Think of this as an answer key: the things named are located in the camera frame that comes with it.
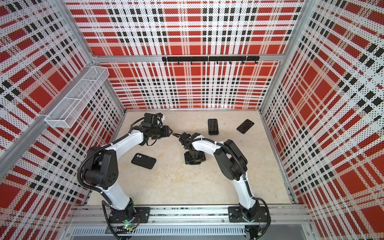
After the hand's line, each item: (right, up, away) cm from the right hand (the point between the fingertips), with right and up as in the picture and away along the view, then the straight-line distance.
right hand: (195, 162), depth 92 cm
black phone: (+38, +22, +22) cm, 49 cm away
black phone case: (-2, +3, -8) cm, 9 cm away
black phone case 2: (-33, 0, +3) cm, 34 cm away
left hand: (-16, +18, +1) cm, 24 cm away
